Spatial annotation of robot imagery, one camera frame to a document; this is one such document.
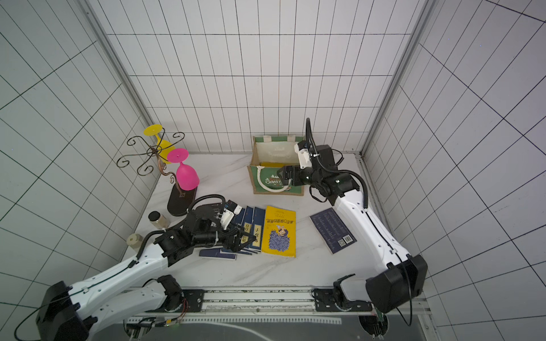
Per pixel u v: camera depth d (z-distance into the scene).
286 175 0.65
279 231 0.88
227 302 0.74
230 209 0.66
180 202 0.98
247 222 0.89
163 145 0.80
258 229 0.87
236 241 0.64
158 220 0.85
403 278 0.38
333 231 0.89
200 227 0.59
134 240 0.77
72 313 0.39
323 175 0.55
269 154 1.02
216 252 0.81
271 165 1.09
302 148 0.65
